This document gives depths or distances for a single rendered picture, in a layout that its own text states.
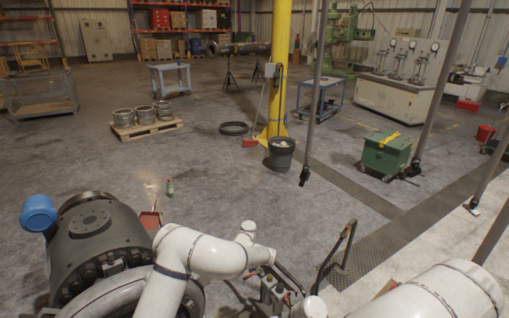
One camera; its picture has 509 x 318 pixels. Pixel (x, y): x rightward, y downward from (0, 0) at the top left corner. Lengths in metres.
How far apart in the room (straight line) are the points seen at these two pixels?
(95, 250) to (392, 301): 1.35
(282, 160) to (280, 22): 2.00
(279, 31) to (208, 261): 3.73
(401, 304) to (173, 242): 0.61
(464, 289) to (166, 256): 0.71
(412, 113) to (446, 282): 5.83
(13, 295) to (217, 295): 1.63
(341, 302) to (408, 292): 1.86
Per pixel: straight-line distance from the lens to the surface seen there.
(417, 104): 6.30
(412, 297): 0.51
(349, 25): 11.55
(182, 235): 0.85
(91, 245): 1.59
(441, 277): 0.56
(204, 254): 0.80
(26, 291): 2.89
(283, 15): 4.20
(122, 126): 5.28
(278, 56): 4.21
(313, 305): 1.03
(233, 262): 0.82
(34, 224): 1.79
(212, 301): 2.27
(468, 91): 9.70
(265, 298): 1.90
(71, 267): 1.58
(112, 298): 1.23
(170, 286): 0.86
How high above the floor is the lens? 1.89
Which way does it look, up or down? 28 degrees down
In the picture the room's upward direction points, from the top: 1 degrees clockwise
